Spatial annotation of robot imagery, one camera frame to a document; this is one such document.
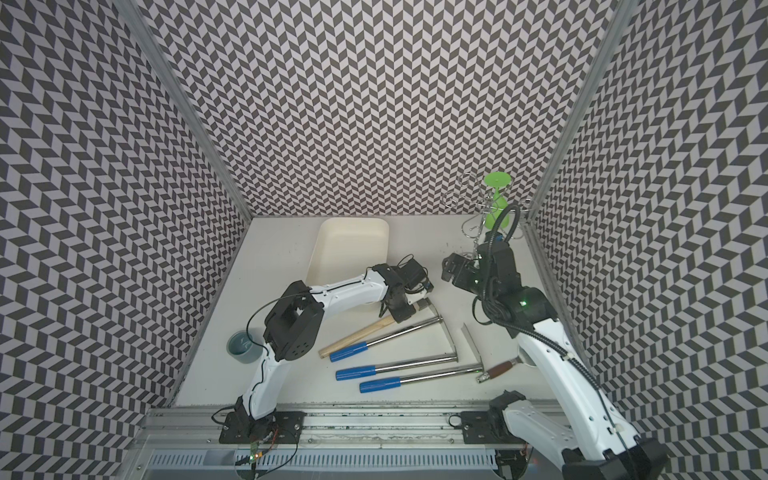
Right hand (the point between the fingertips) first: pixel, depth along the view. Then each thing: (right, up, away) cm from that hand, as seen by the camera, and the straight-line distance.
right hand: (458, 273), depth 74 cm
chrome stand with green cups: (+10, +19, +5) cm, 22 cm away
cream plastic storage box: (-35, +6, +38) cm, 52 cm away
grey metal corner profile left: (-79, +38, +27) cm, 92 cm away
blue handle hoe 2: (-20, -30, +5) cm, 37 cm away
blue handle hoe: (-25, -27, +6) cm, 37 cm away
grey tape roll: (-59, -22, +10) cm, 64 cm away
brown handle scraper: (+12, -27, +7) cm, 31 cm away
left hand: (-14, -14, +18) cm, 27 cm away
